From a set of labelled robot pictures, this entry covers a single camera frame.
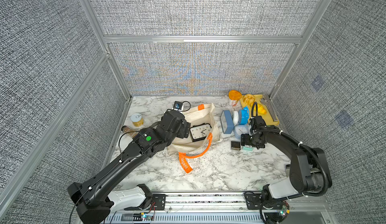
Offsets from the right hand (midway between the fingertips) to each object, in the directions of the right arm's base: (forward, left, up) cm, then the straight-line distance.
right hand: (248, 139), depth 91 cm
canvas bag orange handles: (-11, +37, +12) cm, 41 cm away
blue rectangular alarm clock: (+10, +12, +3) cm, 16 cm away
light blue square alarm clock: (+8, +3, -2) cm, 9 cm away
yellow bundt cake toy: (+34, -9, -2) cm, 35 cm away
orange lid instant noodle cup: (+31, +4, +4) cm, 32 cm away
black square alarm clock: (+5, +30, -2) cm, 30 cm away
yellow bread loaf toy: (+25, -16, -3) cm, 30 cm away
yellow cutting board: (+20, -20, -5) cm, 28 cm away
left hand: (-3, +38, +25) cm, 46 cm away
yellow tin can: (+14, +70, 0) cm, 72 cm away
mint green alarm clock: (-5, +1, -3) cm, 6 cm away
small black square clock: (-3, +8, -2) cm, 9 cm away
